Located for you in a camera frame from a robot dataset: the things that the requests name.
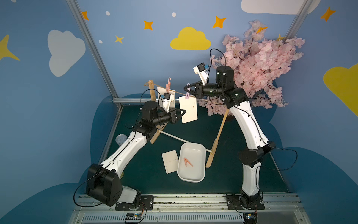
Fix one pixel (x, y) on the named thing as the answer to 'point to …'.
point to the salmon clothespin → (186, 161)
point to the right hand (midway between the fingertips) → (187, 87)
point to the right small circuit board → (249, 218)
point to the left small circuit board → (133, 216)
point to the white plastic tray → (197, 157)
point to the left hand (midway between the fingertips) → (186, 109)
